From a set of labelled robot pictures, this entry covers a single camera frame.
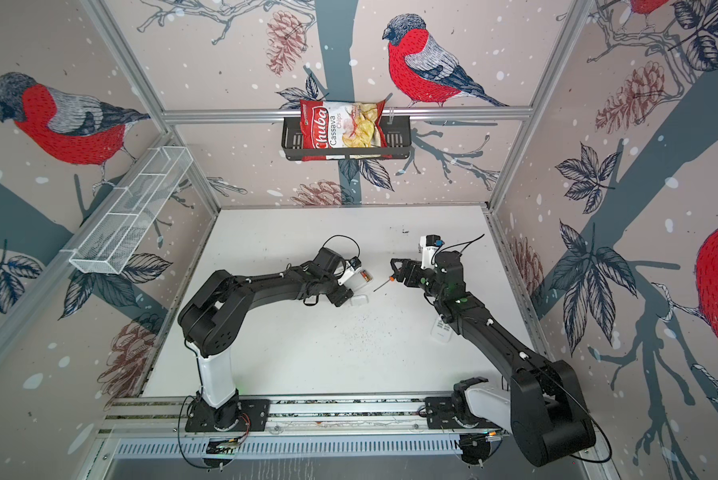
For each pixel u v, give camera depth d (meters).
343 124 0.88
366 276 0.98
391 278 0.99
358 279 0.98
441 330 0.87
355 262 0.86
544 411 0.40
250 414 0.73
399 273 0.76
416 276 0.74
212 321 0.50
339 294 0.87
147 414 0.76
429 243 0.75
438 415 0.73
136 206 0.80
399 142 0.94
